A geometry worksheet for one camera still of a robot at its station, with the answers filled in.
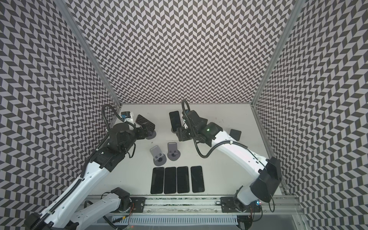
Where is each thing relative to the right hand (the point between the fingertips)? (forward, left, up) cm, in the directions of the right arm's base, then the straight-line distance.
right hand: (183, 135), depth 75 cm
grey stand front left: (-7, +15, -15) cm, 22 cm away
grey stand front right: (-3, +7, -17) cm, 18 cm away
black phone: (-17, +1, -22) cm, 28 cm away
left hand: (+3, +21, +5) cm, 22 cm away
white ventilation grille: (-36, +3, -22) cm, 42 cm away
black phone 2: (+19, +7, -11) cm, 23 cm away
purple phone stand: (-18, +8, -21) cm, 29 cm away
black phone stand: (-17, +16, -23) cm, 33 cm away
